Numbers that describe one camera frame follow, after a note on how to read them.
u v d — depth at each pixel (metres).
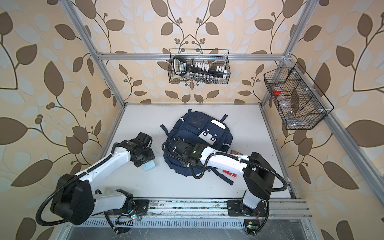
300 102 0.74
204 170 0.85
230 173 0.86
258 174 0.43
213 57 0.91
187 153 0.61
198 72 0.86
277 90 0.88
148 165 0.82
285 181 0.41
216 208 0.75
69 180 0.42
